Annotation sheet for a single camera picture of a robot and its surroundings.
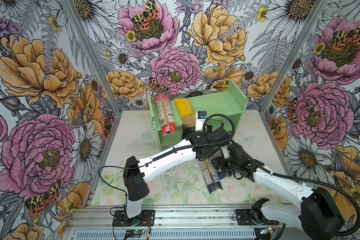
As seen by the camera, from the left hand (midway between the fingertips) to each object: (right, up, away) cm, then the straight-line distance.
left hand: (192, 128), depth 73 cm
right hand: (+16, -20, +13) cm, 29 cm away
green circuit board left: (-27, -48, -1) cm, 55 cm away
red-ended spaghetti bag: (-13, +7, +5) cm, 15 cm away
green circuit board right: (+35, -48, -1) cm, 59 cm away
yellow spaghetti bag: (-3, +8, +6) cm, 11 cm away
